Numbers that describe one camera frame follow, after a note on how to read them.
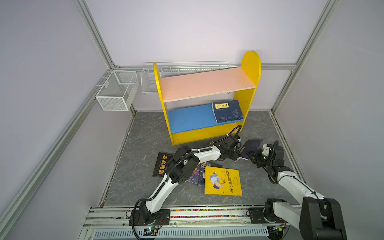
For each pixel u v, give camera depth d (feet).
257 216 2.42
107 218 2.48
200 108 3.59
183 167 1.84
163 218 2.41
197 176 2.66
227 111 3.19
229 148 2.53
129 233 2.32
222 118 3.08
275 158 2.19
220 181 2.70
